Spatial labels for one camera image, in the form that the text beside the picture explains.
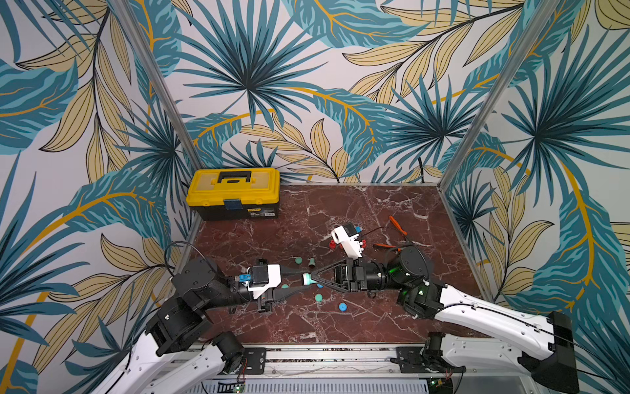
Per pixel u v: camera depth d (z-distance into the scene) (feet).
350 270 1.56
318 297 2.81
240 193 3.10
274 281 1.27
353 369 2.40
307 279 1.56
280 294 1.45
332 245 1.78
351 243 1.71
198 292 1.28
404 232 3.36
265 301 1.44
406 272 1.45
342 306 2.75
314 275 1.58
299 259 3.11
